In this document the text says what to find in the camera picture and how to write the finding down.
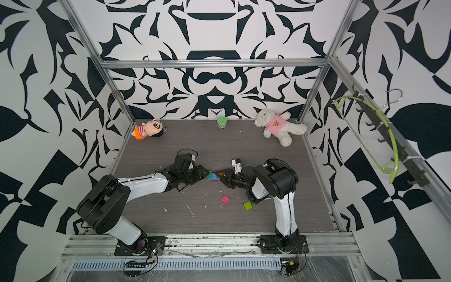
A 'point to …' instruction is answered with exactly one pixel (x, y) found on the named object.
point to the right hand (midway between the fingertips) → (216, 174)
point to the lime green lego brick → (248, 205)
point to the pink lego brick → (225, 198)
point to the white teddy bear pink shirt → (279, 125)
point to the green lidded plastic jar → (222, 121)
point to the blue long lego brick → (214, 177)
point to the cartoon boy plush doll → (152, 127)
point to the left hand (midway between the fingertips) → (206, 171)
